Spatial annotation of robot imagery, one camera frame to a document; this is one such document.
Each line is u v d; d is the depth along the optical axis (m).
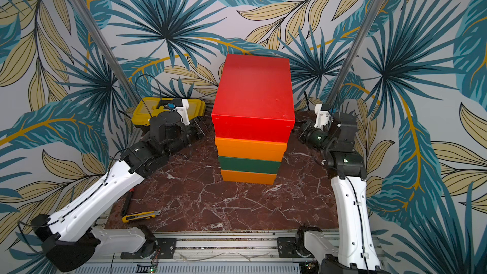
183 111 0.58
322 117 0.59
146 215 0.79
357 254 0.37
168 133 0.46
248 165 0.74
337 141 0.47
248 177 0.89
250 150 0.70
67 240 0.38
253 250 0.74
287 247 0.73
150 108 0.98
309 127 0.56
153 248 0.67
